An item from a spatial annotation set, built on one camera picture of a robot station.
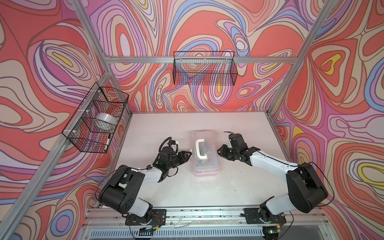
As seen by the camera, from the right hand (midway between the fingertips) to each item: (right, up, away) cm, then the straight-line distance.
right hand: (219, 154), depth 89 cm
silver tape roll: (-59, +22, -16) cm, 65 cm away
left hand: (-16, +1, -1) cm, 16 cm away
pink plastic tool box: (-9, -1, -7) cm, 11 cm away
